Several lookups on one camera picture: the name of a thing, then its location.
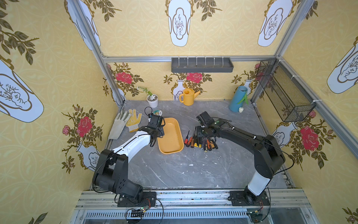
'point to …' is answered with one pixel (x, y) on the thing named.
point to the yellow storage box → (172, 142)
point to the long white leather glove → (118, 125)
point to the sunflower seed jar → (157, 112)
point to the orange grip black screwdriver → (212, 143)
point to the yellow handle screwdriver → (200, 145)
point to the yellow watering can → (188, 97)
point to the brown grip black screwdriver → (192, 143)
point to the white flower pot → (153, 100)
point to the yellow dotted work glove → (133, 122)
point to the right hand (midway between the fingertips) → (202, 130)
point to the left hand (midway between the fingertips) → (152, 129)
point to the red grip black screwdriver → (186, 139)
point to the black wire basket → (291, 102)
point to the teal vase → (239, 93)
